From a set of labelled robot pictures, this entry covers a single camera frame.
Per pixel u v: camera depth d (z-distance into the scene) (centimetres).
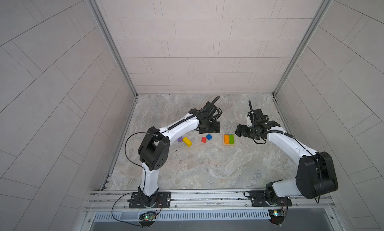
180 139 91
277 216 68
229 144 89
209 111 69
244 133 77
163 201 71
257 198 71
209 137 94
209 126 75
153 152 48
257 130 64
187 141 90
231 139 91
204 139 93
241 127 78
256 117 68
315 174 42
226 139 91
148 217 64
